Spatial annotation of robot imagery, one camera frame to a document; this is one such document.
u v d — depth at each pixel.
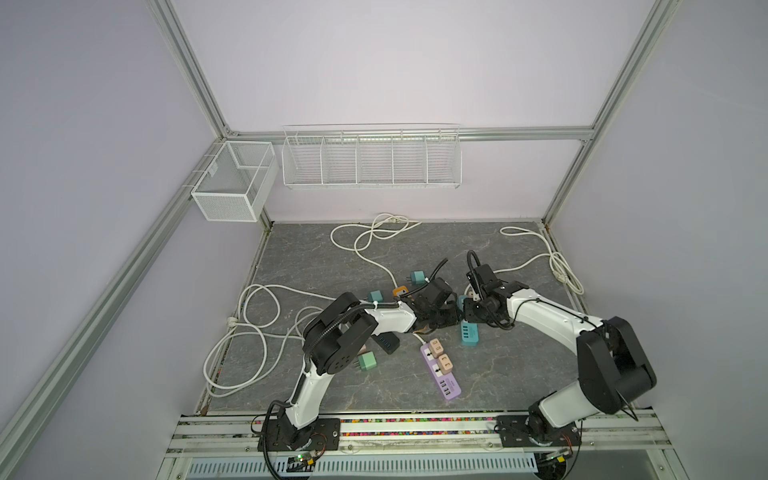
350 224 1.21
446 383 0.79
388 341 0.87
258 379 0.83
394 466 1.58
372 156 0.97
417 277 1.01
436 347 0.81
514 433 0.74
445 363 0.79
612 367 0.44
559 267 1.05
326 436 0.73
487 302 0.67
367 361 0.83
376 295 0.97
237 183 0.98
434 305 0.76
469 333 0.89
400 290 0.99
